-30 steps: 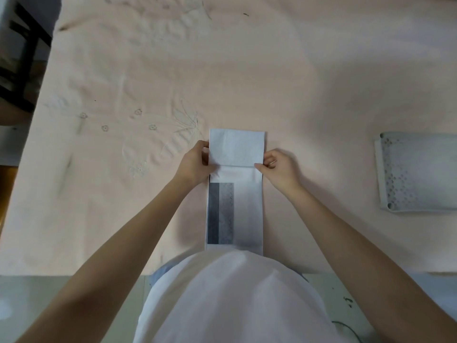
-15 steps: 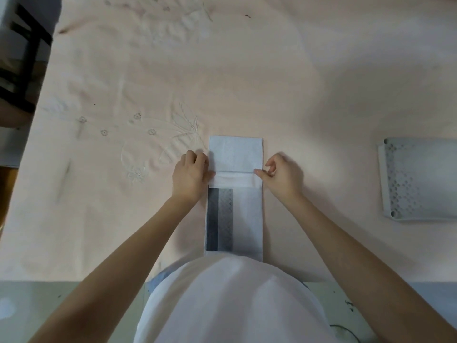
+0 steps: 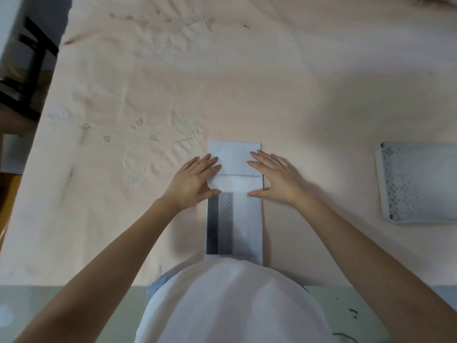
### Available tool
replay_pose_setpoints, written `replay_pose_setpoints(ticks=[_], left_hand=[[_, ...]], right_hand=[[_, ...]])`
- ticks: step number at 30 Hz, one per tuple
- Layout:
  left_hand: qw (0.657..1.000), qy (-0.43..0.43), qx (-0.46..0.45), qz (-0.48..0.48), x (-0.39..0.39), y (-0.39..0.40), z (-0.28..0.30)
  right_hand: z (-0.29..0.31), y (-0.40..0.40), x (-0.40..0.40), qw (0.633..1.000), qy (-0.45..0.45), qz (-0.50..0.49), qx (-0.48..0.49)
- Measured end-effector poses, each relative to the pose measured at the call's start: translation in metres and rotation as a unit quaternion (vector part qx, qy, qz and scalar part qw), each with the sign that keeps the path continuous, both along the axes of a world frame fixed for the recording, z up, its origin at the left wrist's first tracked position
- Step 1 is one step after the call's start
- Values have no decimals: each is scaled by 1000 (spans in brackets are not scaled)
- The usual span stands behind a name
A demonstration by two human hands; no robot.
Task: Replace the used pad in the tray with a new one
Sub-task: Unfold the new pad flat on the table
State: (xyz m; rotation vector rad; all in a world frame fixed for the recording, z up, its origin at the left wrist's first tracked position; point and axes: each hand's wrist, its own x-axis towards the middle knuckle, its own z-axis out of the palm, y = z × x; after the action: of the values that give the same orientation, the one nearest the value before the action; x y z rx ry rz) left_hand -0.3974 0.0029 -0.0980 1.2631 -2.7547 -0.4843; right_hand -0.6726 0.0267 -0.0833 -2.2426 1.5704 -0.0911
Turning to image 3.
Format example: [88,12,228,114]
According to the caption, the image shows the pink tablecloth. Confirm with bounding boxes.
[0,0,457,288]

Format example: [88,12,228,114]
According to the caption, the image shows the person's right forearm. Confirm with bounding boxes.
[292,192,457,343]

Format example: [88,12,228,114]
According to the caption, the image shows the beige plastic tray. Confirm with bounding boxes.
[374,141,457,225]

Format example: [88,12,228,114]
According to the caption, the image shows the person's left hand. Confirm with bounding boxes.
[162,153,223,213]

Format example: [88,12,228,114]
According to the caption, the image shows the person's right hand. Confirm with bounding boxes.
[246,150,308,208]

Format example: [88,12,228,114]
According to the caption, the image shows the person's white shirt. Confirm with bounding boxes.
[134,259,339,343]

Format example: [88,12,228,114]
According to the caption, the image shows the yellow chair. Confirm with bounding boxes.
[0,173,23,249]

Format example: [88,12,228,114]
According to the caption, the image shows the person's left forearm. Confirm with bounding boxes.
[14,196,183,343]

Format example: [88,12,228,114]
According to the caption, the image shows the person's blue jeans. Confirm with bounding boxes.
[147,271,176,299]

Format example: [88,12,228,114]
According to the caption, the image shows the white folding table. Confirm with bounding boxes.
[0,16,60,122]

